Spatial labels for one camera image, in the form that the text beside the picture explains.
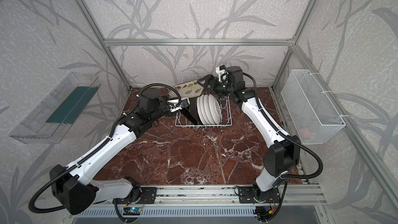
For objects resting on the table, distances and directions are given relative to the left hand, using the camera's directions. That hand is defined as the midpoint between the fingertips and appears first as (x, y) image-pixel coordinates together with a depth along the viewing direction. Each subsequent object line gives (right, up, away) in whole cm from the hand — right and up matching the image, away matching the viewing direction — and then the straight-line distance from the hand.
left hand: (180, 90), depth 74 cm
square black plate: (+4, -15, +13) cm, 20 cm away
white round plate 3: (+13, -10, +15) cm, 22 cm away
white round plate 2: (+10, -10, +13) cm, 20 cm away
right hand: (+11, +5, +1) cm, 12 cm away
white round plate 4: (+18, -10, +17) cm, 27 cm away
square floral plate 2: (+4, -10, +13) cm, 17 cm away
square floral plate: (+5, +1, +5) cm, 8 cm away
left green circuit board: (-22, -56, -3) cm, 60 cm away
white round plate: (+9, -11, +13) cm, 19 cm away
